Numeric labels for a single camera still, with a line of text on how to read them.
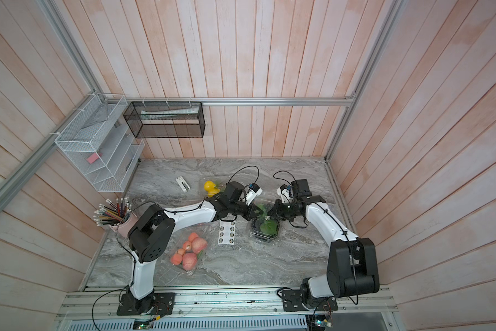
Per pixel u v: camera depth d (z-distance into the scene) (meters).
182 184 1.07
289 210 0.74
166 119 1.06
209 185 1.02
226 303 0.75
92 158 0.83
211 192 1.00
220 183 1.04
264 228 0.87
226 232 0.91
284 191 0.82
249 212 0.79
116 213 0.86
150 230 0.55
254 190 0.81
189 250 0.83
